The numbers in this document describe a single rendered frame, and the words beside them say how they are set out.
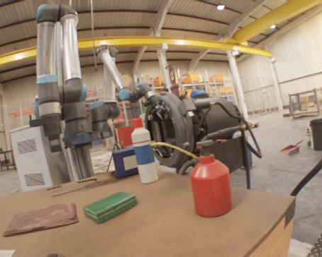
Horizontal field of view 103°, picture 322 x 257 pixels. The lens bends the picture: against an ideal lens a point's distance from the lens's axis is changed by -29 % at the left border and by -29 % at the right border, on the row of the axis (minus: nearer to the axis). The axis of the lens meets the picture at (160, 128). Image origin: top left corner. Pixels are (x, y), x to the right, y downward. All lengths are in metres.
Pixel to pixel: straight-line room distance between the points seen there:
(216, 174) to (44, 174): 1.18
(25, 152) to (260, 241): 1.39
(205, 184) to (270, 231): 0.14
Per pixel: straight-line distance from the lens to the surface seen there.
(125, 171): 0.76
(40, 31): 1.16
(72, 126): 1.11
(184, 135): 1.46
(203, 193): 0.33
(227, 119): 1.96
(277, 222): 0.34
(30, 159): 1.39
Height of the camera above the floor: 0.66
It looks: 1 degrees down
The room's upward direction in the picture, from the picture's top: 11 degrees counter-clockwise
